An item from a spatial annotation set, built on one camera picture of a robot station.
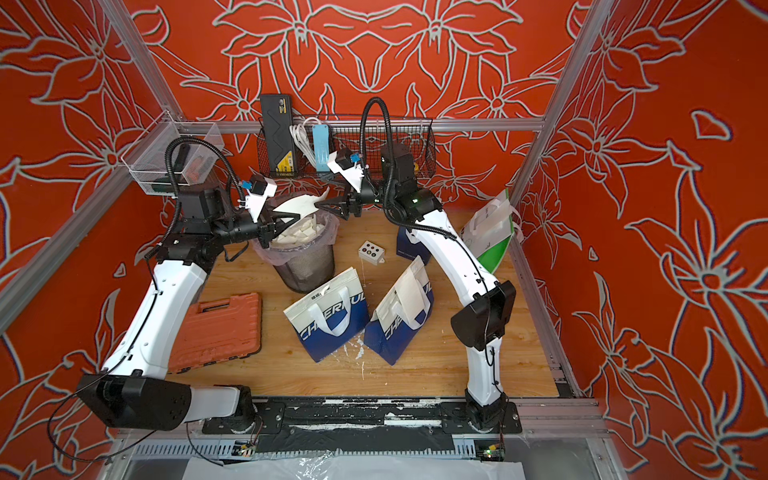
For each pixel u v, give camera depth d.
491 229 0.86
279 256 0.78
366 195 0.60
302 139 0.86
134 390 0.38
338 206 0.60
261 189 0.57
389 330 0.70
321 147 0.89
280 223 0.65
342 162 0.55
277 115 0.85
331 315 0.76
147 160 0.77
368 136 0.93
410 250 1.03
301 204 0.64
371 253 1.03
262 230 0.59
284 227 0.66
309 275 0.88
